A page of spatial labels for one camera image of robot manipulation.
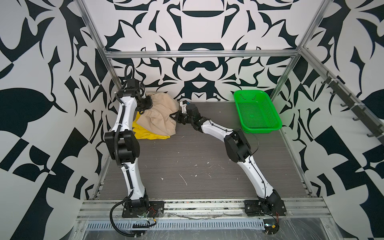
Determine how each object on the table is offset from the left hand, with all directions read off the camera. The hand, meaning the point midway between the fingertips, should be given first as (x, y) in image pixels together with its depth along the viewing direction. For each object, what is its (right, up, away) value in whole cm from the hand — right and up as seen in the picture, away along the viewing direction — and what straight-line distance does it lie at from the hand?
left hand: (149, 102), depth 91 cm
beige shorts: (+5, -10, -1) cm, 11 cm away
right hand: (+12, -7, +4) cm, 14 cm away
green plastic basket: (+75, -5, +24) cm, 79 cm away
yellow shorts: (-8, -20, +9) cm, 23 cm away
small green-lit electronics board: (+63, -60, -20) cm, 89 cm away
